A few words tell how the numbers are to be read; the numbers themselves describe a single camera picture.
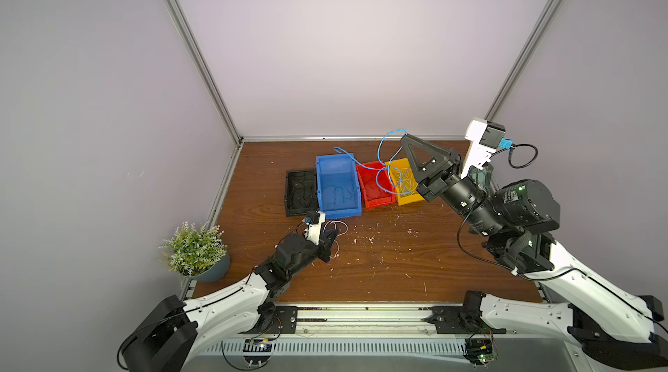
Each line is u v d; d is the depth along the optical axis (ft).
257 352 2.36
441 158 1.27
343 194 3.34
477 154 1.23
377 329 2.38
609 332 1.30
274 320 2.37
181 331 1.38
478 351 2.26
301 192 3.39
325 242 2.30
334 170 3.37
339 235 2.59
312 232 2.33
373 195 3.15
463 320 2.13
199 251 2.31
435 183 1.23
